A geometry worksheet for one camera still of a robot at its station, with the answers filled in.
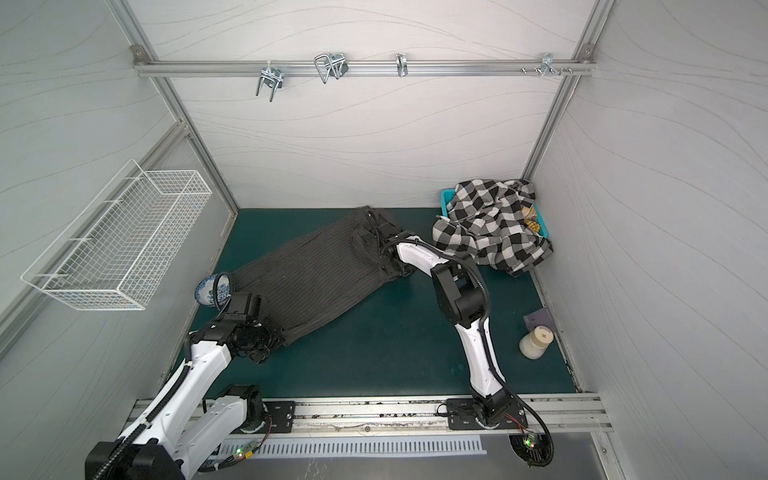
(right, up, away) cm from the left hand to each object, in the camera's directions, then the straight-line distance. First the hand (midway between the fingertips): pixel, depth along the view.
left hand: (292, 331), depth 83 cm
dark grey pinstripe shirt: (+4, +13, +15) cm, 21 cm away
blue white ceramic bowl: (-31, +9, +10) cm, 34 cm away
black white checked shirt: (+61, +32, +21) cm, 73 cm away
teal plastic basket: (+49, +43, +29) cm, 71 cm away
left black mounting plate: (+1, -18, -9) cm, 20 cm away
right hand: (+34, +18, +19) cm, 43 cm away
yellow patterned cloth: (+78, +33, +22) cm, 87 cm away
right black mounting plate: (+46, -18, -10) cm, 50 cm away
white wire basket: (-36, +24, -17) cm, 46 cm away
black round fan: (+63, -25, -11) cm, 69 cm away
